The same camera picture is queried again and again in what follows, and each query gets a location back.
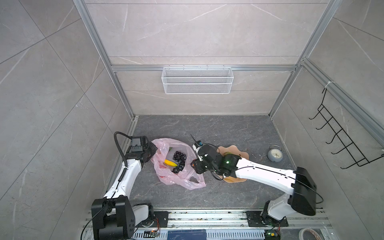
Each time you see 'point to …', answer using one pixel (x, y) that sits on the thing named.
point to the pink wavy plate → (233, 149)
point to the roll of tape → (300, 236)
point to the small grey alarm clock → (275, 154)
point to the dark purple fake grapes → (180, 158)
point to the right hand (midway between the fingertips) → (193, 162)
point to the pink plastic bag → (163, 149)
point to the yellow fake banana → (170, 163)
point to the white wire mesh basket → (197, 80)
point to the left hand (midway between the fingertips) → (154, 144)
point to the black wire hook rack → (355, 154)
